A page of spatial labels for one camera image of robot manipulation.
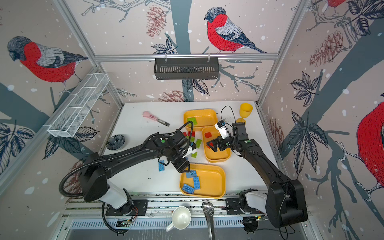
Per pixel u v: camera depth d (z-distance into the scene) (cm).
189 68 104
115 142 97
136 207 73
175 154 66
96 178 41
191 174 81
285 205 39
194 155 90
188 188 78
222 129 74
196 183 80
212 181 81
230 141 70
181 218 70
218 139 73
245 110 97
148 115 111
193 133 101
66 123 71
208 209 68
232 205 73
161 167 87
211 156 90
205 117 114
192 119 110
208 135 102
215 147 74
